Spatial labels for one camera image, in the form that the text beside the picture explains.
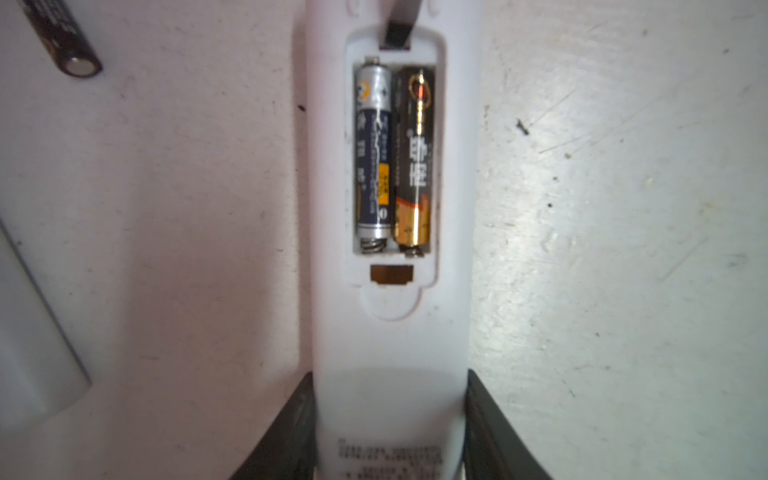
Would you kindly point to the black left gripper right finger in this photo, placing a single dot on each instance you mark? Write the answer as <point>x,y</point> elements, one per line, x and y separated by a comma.
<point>492,448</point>

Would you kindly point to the blue silver battery in remote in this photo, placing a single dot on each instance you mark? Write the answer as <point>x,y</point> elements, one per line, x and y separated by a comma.
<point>373,159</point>

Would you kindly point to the black gold battery in remote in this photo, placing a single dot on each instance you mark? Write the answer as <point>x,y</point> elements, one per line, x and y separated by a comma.
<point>413,157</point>

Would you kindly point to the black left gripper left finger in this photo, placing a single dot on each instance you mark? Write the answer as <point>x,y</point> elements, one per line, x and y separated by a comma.
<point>287,450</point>

